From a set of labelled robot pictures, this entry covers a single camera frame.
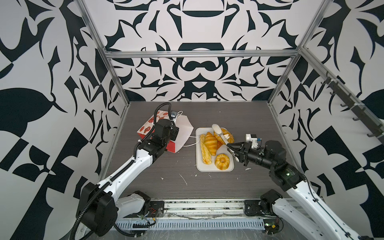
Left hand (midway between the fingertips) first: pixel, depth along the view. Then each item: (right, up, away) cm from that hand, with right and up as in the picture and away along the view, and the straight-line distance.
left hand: (171, 120), depth 80 cm
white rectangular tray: (+16, -27, +8) cm, 32 cm away
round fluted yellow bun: (+28, -24, +8) cm, 38 cm away
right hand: (+26, -11, -14) cm, 32 cm away
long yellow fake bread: (+19, -22, +9) cm, 31 cm away
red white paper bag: (+5, -1, +10) cm, 11 cm away
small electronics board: (+48, -49, -9) cm, 69 cm away
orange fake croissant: (+27, -15, +11) cm, 32 cm away
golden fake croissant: (+22, -14, +9) cm, 27 cm away
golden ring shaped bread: (+32, -8, +17) cm, 37 cm away
